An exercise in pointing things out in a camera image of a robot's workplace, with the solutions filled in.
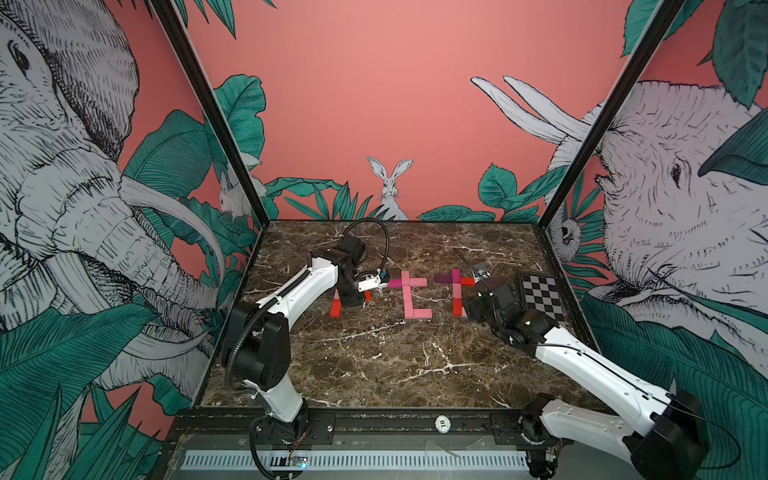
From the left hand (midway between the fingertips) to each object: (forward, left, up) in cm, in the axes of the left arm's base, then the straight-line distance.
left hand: (358, 290), depth 88 cm
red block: (-1, +8, -10) cm, 13 cm away
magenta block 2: (+11, -34, -10) cm, 37 cm away
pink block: (+11, -15, -10) cm, 21 cm away
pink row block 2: (-1, -15, -9) cm, 18 cm away
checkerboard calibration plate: (+1, -60, -7) cm, 60 cm away
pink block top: (+9, -20, -10) cm, 24 cm away
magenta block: (+8, -11, -10) cm, 17 cm away
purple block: (+10, -29, -10) cm, 33 cm away
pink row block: (+4, -16, -11) cm, 19 cm away
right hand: (-4, -35, +7) cm, 36 cm away
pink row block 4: (-13, -28, +8) cm, 32 cm away
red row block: (+5, -2, -12) cm, 13 cm away
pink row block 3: (-3, -20, -10) cm, 23 cm away
